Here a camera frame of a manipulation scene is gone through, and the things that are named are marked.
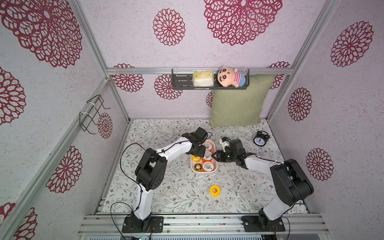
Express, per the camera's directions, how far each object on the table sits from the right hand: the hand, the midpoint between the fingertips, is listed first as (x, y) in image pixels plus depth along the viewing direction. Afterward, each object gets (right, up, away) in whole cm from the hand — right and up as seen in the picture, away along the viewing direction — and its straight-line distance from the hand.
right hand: (212, 154), depth 93 cm
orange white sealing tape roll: (-1, +4, +6) cm, 7 cm away
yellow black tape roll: (-9, -8, +1) cm, 12 cm away
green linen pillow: (+21, +30, +9) cm, 38 cm away
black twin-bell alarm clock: (+34, +10, +8) cm, 36 cm away
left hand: (-9, +1, +1) cm, 9 cm away
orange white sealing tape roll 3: (-3, -7, -2) cm, 8 cm away
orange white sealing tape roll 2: (-3, -2, +2) cm, 4 cm away
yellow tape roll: (-10, -4, +2) cm, 11 cm away
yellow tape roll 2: (0, -20, -9) cm, 22 cm away
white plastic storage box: (-12, -6, +2) cm, 14 cm away
